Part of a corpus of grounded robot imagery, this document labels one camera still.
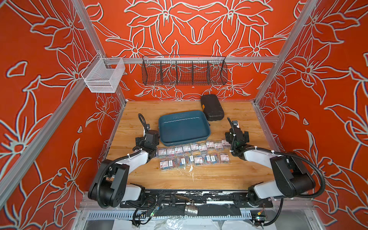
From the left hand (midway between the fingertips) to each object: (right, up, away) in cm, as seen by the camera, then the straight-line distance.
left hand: (146, 135), depth 91 cm
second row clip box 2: (+24, -14, -6) cm, 29 cm away
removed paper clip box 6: (+37, -8, -1) cm, 38 cm away
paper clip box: (+42, -6, -1) cm, 42 cm away
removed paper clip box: (+11, -11, -4) cm, 16 cm away
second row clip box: (+17, -16, -8) cm, 25 cm away
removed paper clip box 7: (+47, -7, -1) cm, 48 cm away
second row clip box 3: (+30, -13, -6) cm, 33 cm away
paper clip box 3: (+40, -15, -6) cm, 43 cm away
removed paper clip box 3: (+21, -10, -2) cm, 24 cm away
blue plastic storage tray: (+20, +4, +14) cm, 24 cm away
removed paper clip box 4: (+26, -8, -1) cm, 28 cm away
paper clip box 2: (+13, -17, -8) cm, 23 cm away
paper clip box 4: (+50, -13, -6) cm, 52 cm away
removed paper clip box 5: (+32, -7, -1) cm, 33 cm away
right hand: (+60, +3, 0) cm, 60 cm away
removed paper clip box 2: (+16, -10, -4) cm, 20 cm away
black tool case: (+47, +20, +20) cm, 55 cm away
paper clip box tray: (+34, -14, -6) cm, 37 cm away
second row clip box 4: (+44, -14, -6) cm, 46 cm away
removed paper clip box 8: (+52, -6, +1) cm, 52 cm away
